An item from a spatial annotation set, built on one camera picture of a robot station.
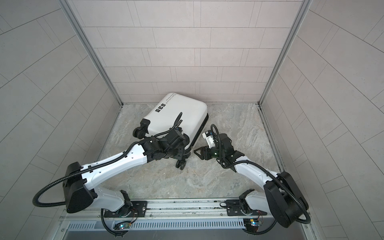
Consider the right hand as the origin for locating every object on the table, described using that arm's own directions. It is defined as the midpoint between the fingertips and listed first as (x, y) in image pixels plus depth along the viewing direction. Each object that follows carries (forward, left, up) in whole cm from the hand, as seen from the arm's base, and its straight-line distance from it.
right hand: (197, 152), depth 80 cm
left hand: (-1, +5, +4) cm, 7 cm away
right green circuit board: (-32, -23, -12) cm, 41 cm away
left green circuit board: (-29, +35, -7) cm, 46 cm away
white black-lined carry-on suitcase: (+21, +11, +11) cm, 26 cm away
